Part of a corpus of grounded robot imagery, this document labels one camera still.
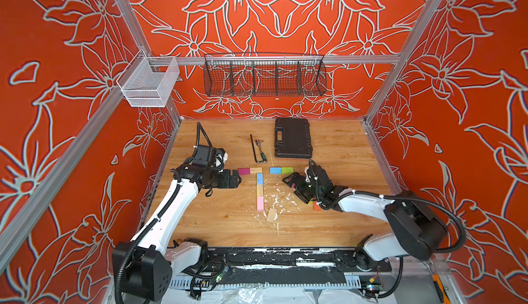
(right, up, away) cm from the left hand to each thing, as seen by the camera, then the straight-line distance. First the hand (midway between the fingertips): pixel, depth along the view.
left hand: (230, 178), depth 80 cm
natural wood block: (+10, 0, +19) cm, 21 cm away
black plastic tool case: (+29, +16, +26) cm, 42 cm away
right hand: (+23, -4, +7) cm, 24 cm away
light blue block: (+19, 0, +18) cm, 27 cm away
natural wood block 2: (+12, -8, +10) cm, 17 cm away
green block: (+25, 0, +18) cm, 31 cm away
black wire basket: (+14, +47, +18) cm, 52 cm away
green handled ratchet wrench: (+14, +6, +21) cm, 26 cm away
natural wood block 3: (+16, -16, +4) cm, 23 cm away
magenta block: (+4, -1, +21) cm, 21 cm away
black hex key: (+8, +9, +26) cm, 29 cm away
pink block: (+12, -12, +6) cm, 18 cm away
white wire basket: (-41, +42, +13) cm, 60 cm away
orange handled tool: (+73, -35, -13) cm, 82 cm away
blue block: (+12, -3, +13) cm, 18 cm away
